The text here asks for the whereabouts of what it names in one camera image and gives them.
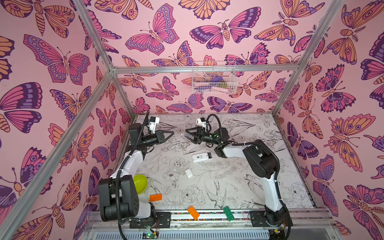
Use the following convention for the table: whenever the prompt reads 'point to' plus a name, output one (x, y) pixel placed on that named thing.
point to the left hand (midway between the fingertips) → (174, 133)
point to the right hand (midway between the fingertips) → (186, 133)
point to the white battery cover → (189, 173)
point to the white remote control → (202, 156)
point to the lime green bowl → (141, 182)
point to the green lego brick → (228, 213)
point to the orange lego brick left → (155, 197)
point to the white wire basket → (202, 72)
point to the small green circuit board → (149, 235)
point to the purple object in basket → (216, 79)
